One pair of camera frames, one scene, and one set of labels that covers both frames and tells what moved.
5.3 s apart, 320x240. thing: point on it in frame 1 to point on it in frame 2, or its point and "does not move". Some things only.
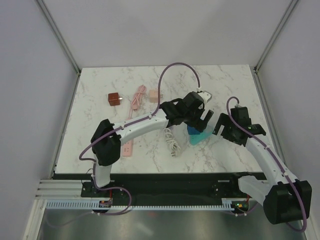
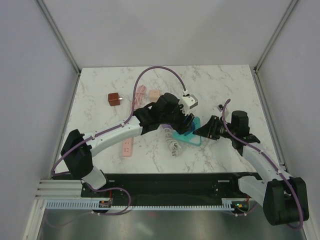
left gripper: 198,124 to 181,127
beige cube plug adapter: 153,95 does not move
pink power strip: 127,149 does not move
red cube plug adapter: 114,99 does not move
